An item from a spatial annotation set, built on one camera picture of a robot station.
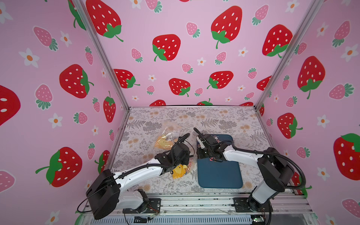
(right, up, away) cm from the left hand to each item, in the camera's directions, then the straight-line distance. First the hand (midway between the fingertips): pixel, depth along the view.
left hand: (188, 154), depth 83 cm
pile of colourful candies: (+20, +8, +18) cm, 29 cm away
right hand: (+4, -1, +6) cm, 7 cm away
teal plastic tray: (+19, -13, +1) cm, 23 cm away
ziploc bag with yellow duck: (-4, -10, +1) cm, 11 cm away
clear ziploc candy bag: (-14, +10, +16) cm, 23 cm away
